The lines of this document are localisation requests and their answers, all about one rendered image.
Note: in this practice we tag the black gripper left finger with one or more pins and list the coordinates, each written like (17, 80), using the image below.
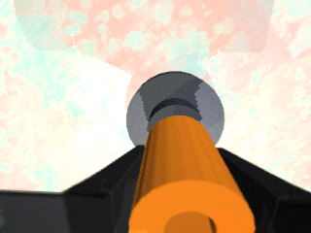
(101, 203)

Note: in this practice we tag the orange knob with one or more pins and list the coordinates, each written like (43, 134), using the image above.
(184, 185)

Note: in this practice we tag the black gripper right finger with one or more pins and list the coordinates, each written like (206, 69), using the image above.
(277, 205)

